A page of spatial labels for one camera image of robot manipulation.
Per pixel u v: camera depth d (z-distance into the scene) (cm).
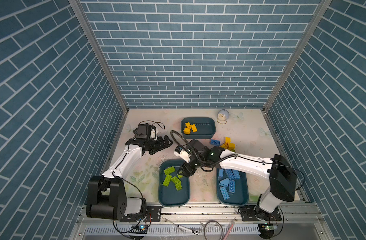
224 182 81
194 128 108
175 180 83
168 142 78
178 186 82
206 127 110
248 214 74
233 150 97
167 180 84
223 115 109
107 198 41
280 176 43
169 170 88
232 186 82
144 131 68
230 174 85
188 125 108
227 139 103
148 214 72
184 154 71
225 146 98
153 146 73
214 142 100
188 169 68
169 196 77
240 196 79
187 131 105
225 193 80
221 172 85
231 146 98
